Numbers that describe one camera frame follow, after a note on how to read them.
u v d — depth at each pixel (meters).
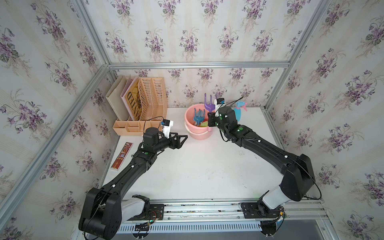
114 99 0.86
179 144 0.71
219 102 0.69
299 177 0.42
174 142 0.73
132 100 0.95
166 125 0.70
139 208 0.61
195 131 0.90
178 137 0.70
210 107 0.80
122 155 0.93
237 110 1.02
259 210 0.67
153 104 1.18
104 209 0.40
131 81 0.96
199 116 0.98
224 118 0.60
